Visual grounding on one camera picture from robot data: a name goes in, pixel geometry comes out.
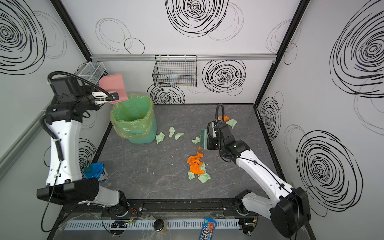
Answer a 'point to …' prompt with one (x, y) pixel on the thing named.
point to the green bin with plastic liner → (135, 119)
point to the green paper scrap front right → (205, 176)
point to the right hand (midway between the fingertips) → (205, 140)
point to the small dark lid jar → (158, 225)
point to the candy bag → (209, 226)
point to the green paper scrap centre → (197, 140)
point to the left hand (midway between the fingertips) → (89, 87)
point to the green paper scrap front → (178, 135)
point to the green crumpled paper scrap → (172, 131)
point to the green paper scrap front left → (191, 175)
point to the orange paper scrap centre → (195, 162)
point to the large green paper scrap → (160, 138)
